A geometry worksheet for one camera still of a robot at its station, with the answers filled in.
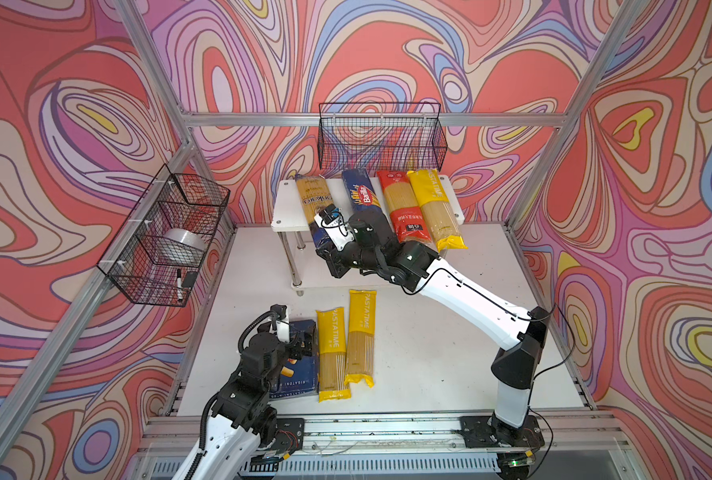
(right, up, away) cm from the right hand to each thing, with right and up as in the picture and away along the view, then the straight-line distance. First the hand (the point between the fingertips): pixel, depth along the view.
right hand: (322, 257), depth 70 cm
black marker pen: (-35, -7, +2) cm, 36 cm away
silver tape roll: (-35, +4, +3) cm, 36 cm away
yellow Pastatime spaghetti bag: (+2, -34, +10) cm, 35 cm away
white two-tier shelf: (-9, +10, +5) cm, 15 cm away
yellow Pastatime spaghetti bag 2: (+9, -24, +18) cm, 31 cm away
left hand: (-7, -17, +8) cm, 20 cm away
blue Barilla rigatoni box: (-7, -31, +7) cm, 33 cm away
